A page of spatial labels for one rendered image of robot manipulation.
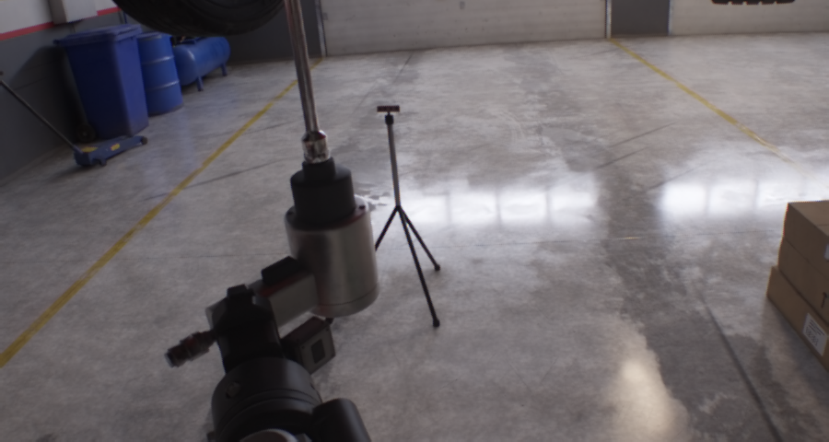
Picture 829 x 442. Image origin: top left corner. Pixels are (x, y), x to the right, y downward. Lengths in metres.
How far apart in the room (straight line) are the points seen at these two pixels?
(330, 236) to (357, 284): 0.07
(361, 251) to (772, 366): 2.04
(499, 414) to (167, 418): 1.20
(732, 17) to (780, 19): 0.77
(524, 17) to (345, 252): 8.67
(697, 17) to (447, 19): 3.74
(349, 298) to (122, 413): 1.91
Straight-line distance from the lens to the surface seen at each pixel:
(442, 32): 9.19
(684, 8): 9.75
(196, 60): 7.95
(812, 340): 2.60
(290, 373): 0.49
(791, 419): 2.29
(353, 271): 0.64
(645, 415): 2.17
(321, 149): 0.61
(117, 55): 6.25
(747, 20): 10.16
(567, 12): 9.30
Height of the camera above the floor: 1.47
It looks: 24 degrees down
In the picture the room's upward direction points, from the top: 5 degrees counter-clockwise
